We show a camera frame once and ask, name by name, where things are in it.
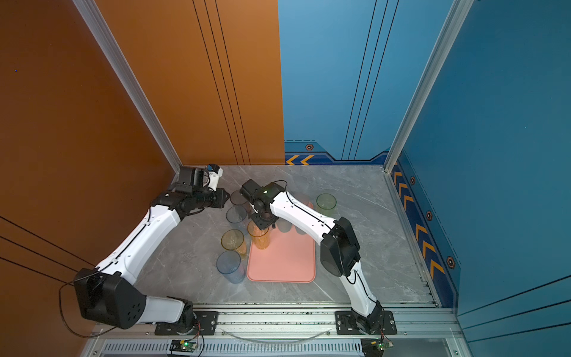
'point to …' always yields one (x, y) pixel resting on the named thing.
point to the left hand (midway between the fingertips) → (228, 191)
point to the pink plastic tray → (291, 258)
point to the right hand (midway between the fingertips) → (267, 220)
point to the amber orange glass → (233, 239)
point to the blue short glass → (237, 216)
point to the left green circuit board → (183, 345)
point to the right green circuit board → (375, 347)
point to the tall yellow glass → (261, 237)
